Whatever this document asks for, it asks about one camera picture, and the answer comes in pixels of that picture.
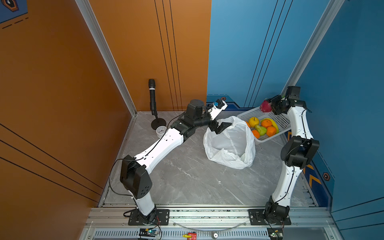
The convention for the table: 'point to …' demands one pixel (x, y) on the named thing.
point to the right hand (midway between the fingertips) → (268, 101)
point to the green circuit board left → (147, 232)
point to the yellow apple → (253, 121)
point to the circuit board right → (275, 233)
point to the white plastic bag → (234, 147)
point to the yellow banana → (274, 124)
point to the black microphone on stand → (157, 122)
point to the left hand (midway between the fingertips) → (225, 114)
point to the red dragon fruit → (265, 107)
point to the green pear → (262, 130)
